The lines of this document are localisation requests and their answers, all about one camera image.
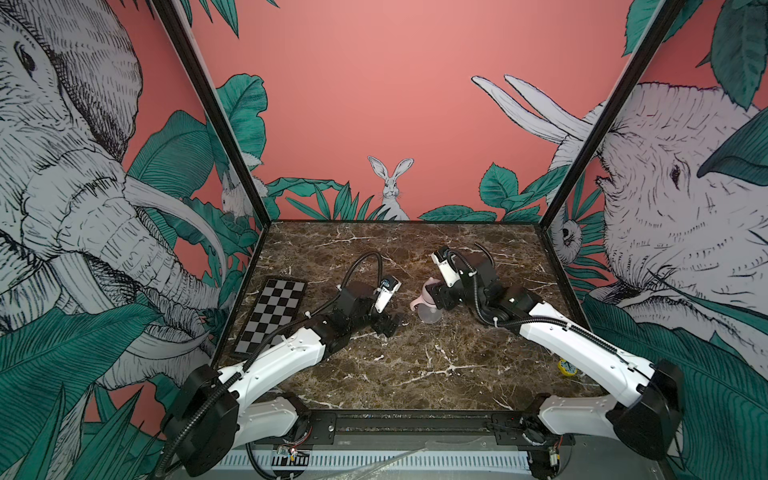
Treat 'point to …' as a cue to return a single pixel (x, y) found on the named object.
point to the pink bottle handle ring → (419, 300)
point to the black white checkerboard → (275, 308)
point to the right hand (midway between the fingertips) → (434, 276)
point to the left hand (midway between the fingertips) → (394, 298)
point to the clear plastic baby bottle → (428, 314)
